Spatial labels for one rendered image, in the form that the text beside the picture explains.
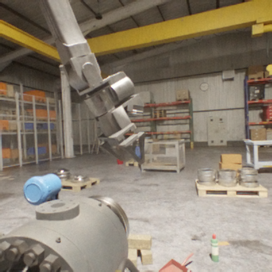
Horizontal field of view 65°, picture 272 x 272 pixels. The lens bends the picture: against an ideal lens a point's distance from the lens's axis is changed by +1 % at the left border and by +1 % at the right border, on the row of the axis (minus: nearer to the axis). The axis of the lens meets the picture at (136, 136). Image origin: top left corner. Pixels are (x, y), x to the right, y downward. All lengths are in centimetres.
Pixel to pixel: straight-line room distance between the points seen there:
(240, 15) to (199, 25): 173
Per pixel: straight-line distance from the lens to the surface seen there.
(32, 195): 143
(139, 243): 241
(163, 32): 1209
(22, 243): 104
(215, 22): 1184
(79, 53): 51
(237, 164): 555
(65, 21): 54
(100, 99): 51
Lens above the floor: 128
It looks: 1 degrees down
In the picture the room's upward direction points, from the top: 3 degrees counter-clockwise
